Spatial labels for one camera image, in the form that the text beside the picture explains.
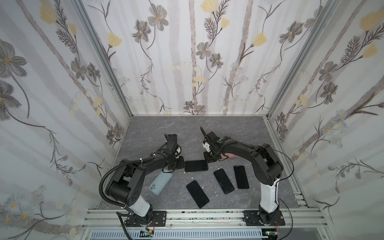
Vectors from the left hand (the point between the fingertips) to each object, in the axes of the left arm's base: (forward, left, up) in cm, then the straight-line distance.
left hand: (182, 161), depth 92 cm
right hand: (+2, -13, +1) cm, 13 cm away
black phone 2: (-18, -9, -4) cm, 21 cm away
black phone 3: (-13, -25, -1) cm, 28 cm away
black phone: (-2, -9, -3) cm, 9 cm away
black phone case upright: (+18, +8, -3) cm, 20 cm away
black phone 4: (-10, -36, -4) cm, 38 cm away
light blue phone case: (-11, +13, -3) cm, 17 cm away
